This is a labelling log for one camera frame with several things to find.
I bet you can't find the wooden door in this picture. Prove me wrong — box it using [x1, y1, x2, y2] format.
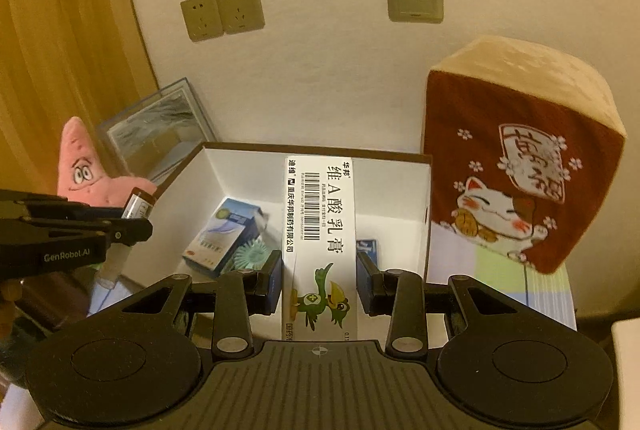
[0, 0, 153, 196]

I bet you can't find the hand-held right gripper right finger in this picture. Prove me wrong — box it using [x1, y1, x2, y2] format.
[356, 252, 551, 355]

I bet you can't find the pink starfish plush toy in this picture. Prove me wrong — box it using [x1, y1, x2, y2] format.
[56, 116, 158, 206]

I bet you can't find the mint green handheld fan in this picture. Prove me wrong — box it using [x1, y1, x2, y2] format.
[231, 239, 273, 271]

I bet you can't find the red cat print cushion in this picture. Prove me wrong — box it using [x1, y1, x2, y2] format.
[422, 35, 628, 276]

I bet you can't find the blue medicine box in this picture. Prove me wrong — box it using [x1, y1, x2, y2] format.
[182, 198, 266, 280]

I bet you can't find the checkered tablecloth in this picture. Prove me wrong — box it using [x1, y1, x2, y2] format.
[425, 220, 578, 336]

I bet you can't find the small white medicine bottle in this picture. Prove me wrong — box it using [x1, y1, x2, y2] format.
[97, 190, 157, 288]

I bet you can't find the brown cardboard box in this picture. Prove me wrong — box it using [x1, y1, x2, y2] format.
[120, 141, 435, 342]

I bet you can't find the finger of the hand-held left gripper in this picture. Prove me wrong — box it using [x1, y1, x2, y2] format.
[0, 216, 153, 245]
[0, 189, 124, 219]

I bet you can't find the clear acrylic picture frame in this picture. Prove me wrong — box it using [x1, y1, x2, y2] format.
[96, 77, 216, 188]

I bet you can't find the white ointment box green bird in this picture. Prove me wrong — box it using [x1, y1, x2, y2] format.
[281, 155, 362, 342]

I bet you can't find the person's left hand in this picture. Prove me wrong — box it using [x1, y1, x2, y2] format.
[0, 279, 23, 336]

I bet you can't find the clear plastic box blue label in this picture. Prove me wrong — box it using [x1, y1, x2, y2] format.
[356, 237, 380, 268]

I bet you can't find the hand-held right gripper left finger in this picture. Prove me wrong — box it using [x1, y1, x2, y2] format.
[90, 251, 285, 361]

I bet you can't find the brown thermos flask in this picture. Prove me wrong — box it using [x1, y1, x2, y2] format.
[15, 267, 106, 331]

